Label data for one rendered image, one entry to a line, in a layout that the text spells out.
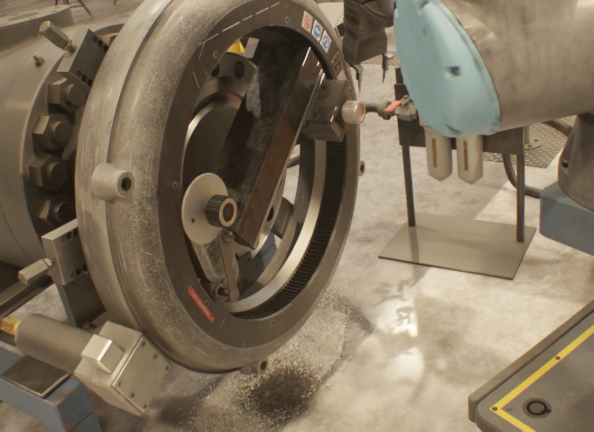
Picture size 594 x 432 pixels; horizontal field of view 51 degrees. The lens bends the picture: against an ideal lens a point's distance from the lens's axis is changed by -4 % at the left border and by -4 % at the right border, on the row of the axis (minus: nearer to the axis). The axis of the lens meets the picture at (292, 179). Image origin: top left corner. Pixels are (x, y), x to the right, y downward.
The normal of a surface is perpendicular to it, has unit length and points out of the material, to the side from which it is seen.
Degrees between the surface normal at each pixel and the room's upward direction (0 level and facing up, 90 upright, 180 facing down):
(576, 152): 70
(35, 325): 18
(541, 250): 0
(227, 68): 90
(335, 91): 36
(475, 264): 0
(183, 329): 98
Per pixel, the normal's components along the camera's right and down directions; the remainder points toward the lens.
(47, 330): -0.30, -0.73
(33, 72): -0.40, -0.53
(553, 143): -0.15, -0.90
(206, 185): 0.85, 0.10
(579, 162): -0.95, -0.10
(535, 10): 0.15, 0.22
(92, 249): -0.51, 0.29
